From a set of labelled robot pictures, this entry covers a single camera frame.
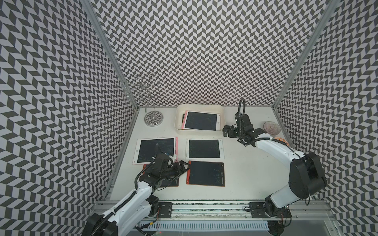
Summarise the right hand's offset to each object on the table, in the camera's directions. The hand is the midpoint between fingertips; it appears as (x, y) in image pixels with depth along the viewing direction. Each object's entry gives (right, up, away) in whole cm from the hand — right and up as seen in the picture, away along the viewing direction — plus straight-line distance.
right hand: (230, 132), depth 90 cm
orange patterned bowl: (+35, -6, +4) cm, 36 cm away
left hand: (-26, -21, -9) cm, 34 cm away
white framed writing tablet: (-16, -11, +6) cm, 20 cm away
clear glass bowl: (+32, +2, +12) cm, 35 cm away
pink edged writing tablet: (-54, -11, +5) cm, 55 cm away
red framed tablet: (-15, -23, -6) cm, 28 cm away
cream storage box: (-7, +17, +26) cm, 31 cm away
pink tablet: (-19, +7, +18) cm, 27 cm away
